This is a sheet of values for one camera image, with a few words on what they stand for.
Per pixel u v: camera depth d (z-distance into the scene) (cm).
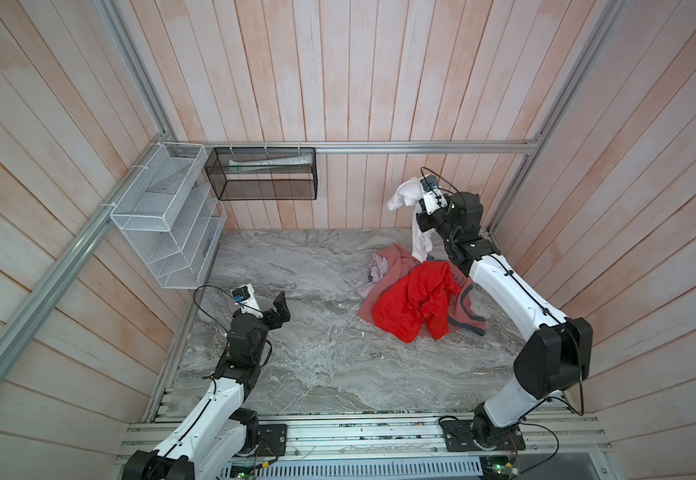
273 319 74
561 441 75
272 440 73
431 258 94
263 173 104
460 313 91
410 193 77
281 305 76
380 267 98
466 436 73
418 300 88
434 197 68
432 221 73
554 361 44
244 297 69
